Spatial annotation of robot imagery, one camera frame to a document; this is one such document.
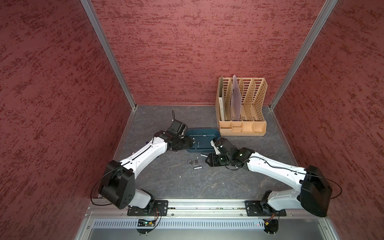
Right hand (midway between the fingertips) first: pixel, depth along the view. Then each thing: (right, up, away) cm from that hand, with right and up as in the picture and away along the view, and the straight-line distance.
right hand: (209, 164), depth 80 cm
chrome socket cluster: (-7, -2, +10) cm, 12 cm away
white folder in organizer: (+8, +36, +7) cm, 38 cm away
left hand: (-12, +8, +4) cm, 15 cm away
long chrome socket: (-6, -4, +7) cm, 11 cm away
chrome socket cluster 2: (-10, -2, +10) cm, 14 cm away
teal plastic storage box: (-3, +12, +19) cm, 23 cm away
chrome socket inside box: (-1, +13, +21) cm, 25 cm away
